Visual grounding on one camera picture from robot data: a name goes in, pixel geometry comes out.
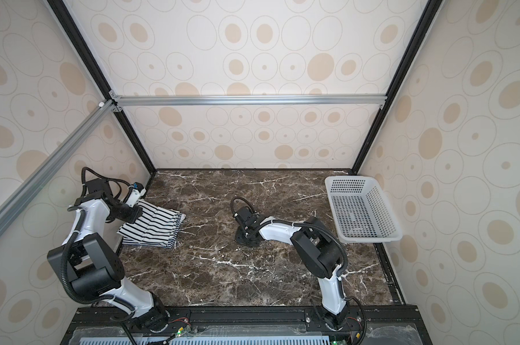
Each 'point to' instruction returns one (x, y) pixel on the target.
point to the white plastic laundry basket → (362, 210)
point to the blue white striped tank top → (156, 227)
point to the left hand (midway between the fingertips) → (141, 207)
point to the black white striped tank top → (156, 226)
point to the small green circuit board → (179, 331)
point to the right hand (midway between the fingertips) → (245, 239)
